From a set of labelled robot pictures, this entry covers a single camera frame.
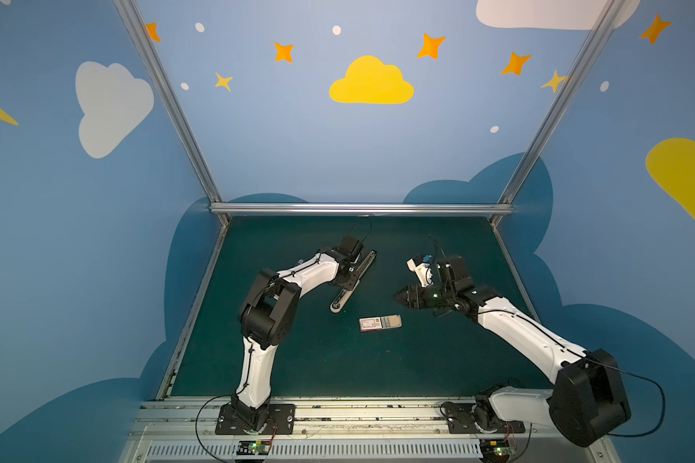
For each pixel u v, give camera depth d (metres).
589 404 0.41
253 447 0.71
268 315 0.53
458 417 0.75
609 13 0.69
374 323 0.91
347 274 0.88
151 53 0.75
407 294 0.75
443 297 0.70
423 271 0.75
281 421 0.74
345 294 0.97
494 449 0.72
